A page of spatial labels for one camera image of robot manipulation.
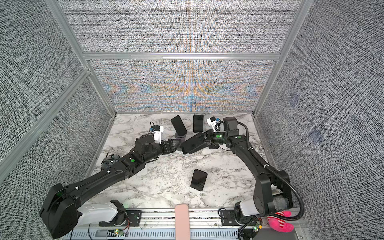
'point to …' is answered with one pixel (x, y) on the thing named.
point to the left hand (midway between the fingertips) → (177, 142)
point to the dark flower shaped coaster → (109, 161)
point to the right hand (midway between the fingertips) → (197, 137)
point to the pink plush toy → (280, 225)
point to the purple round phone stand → (182, 138)
